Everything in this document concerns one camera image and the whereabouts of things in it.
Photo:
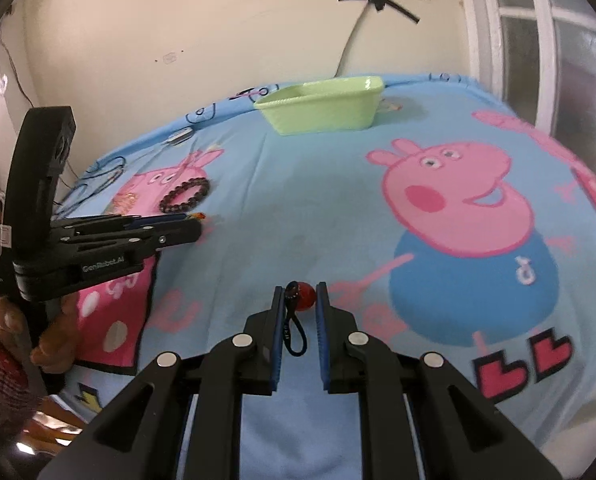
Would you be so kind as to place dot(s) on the white frame window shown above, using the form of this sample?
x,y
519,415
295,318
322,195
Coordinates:
x,y
553,50

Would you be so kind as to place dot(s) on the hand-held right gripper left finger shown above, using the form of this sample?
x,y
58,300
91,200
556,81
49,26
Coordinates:
x,y
278,340

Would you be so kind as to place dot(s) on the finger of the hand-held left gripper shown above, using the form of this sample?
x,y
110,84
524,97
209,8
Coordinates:
x,y
167,237
127,220

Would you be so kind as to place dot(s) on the small orange bead charm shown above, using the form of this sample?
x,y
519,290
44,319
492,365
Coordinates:
x,y
197,216

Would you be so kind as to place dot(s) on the white wall adapter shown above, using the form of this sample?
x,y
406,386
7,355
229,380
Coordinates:
x,y
2,82

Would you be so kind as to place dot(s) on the white square charger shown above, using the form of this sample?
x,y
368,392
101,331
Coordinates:
x,y
178,136

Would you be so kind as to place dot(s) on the person's left forearm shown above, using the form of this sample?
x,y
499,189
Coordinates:
x,y
0,385

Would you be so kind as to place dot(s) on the green plastic basin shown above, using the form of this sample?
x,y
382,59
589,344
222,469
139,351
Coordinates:
x,y
323,107

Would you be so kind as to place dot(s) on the person's left hand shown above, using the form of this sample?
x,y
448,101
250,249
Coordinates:
x,y
55,340

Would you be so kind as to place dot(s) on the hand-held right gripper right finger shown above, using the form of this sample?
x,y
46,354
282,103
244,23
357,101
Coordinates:
x,y
323,340

